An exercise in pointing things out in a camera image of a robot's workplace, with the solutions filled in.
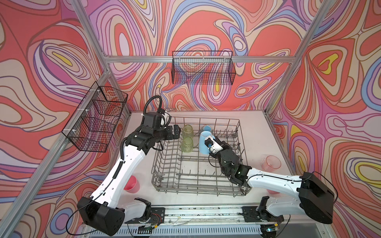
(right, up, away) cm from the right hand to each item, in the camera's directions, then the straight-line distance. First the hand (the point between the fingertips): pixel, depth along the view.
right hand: (217, 139), depth 78 cm
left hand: (-23, +5, -4) cm, 24 cm away
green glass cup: (-16, +4, +16) cm, 23 cm away
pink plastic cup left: (-47, -27, +4) cm, 54 cm away
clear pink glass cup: (+35, -16, +12) cm, 41 cm away
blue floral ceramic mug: (-4, +6, +10) cm, 13 cm away
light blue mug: (-8, -4, -5) cm, 10 cm away
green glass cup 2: (-17, -5, +10) cm, 20 cm away
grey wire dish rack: (-19, -16, +11) cm, 27 cm away
